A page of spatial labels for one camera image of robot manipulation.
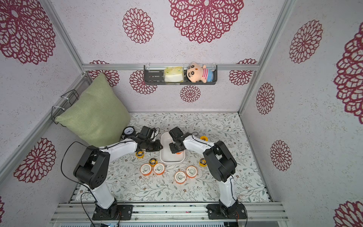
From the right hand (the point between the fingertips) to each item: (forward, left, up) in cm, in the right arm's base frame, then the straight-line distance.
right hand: (173, 146), depth 95 cm
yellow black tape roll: (-5, +23, -3) cm, 23 cm away
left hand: (-2, +7, +1) cm, 7 cm away
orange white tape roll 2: (-15, +8, -2) cm, 17 cm away
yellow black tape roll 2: (-10, +13, -3) cm, 16 cm away
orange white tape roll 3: (-16, -12, -3) cm, 20 cm away
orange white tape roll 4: (-6, -3, +1) cm, 7 cm away
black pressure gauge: (+13, +35, -1) cm, 37 cm away
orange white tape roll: (-15, +17, -2) cm, 23 cm away
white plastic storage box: (-4, +5, -5) cm, 8 cm away
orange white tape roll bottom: (-19, -5, -3) cm, 20 cm away
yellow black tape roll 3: (-9, -20, -4) cm, 22 cm away
